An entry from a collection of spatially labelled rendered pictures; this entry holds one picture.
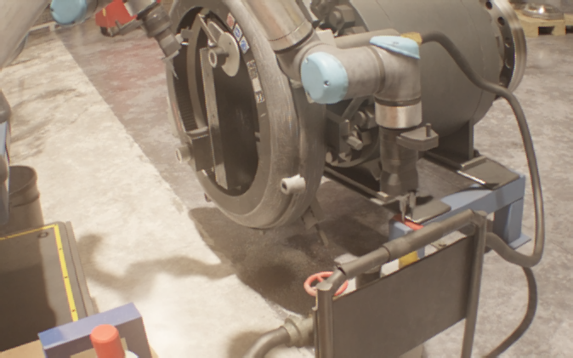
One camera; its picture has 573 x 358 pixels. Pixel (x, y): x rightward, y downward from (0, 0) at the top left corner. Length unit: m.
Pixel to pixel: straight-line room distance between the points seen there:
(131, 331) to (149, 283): 1.20
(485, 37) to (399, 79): 0.88
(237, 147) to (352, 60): 0.70
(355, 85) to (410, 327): 0.45
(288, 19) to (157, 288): 1.14
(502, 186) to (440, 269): 0.89
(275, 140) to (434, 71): 0.56
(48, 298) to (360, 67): 0.89
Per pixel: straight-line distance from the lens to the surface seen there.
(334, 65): 1.11
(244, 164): 1.77
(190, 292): 2.03
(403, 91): 1.18
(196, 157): 1.78
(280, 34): 1.20
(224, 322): 1.88
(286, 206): 1.62
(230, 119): 1.72
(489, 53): 2.02
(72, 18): 1.50
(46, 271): 1.64
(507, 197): 2.08
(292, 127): 1.47
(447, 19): 1.93
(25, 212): 2.13
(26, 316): 1.49
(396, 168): 1.24
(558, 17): 6.12
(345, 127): 1.50
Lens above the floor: 1.09
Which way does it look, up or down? 24 degrees down
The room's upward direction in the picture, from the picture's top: 5 degrees counter-clockwise
